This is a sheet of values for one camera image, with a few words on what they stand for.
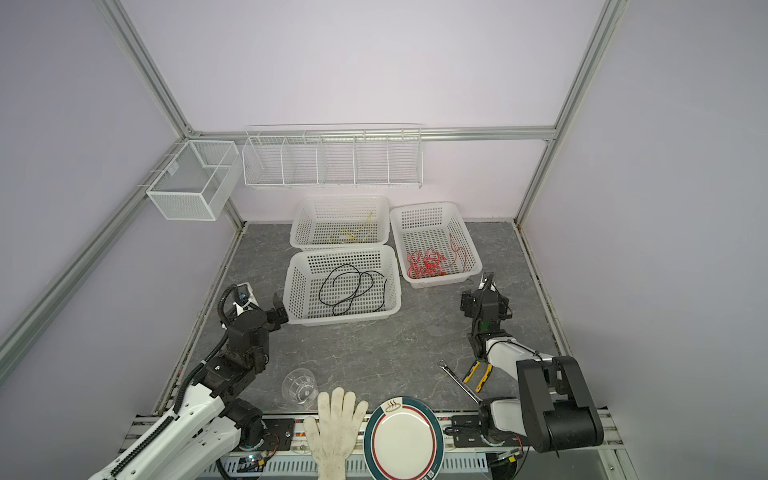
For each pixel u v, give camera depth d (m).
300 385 0.80
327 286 1.02
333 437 0.73
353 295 0.99
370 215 1.20
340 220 1.20
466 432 0.73
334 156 0.99
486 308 0.68
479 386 0.80
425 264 1.05
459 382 0.82
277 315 0.74
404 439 0.72
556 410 0.42
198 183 0.99
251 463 0.72
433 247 1.12
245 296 0.65
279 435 0.74
